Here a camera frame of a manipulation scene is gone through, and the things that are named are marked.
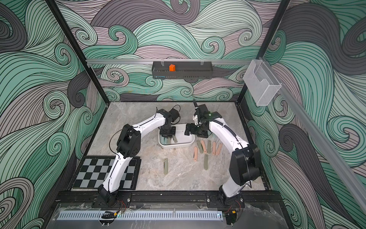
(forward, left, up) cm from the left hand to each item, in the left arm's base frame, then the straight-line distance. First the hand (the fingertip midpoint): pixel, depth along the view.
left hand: (171, 135), depth 96 cm
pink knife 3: (-12, -16, -2) cm, 20 cm away
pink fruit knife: (-8, -22, -2) cm, 23 cm away
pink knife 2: (-9, -32, -3) cm, 33 cm away
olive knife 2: (-16, -22, -3) cm, 27 cm away
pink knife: (-8, -29, -2) cm, 30 cm away
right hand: (-5, -14, +10) cm, 18 cm away
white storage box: (-2, -8, -3) cm, 9 cm away
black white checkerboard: (-25, +46, +1) cm, 52 cm away
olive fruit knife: (-7, -26, -3) cm, 27 cm away
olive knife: (-7, -20, -2) cm, 21 cm away
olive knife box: (-20, +3, -3) cm, 21 cm away
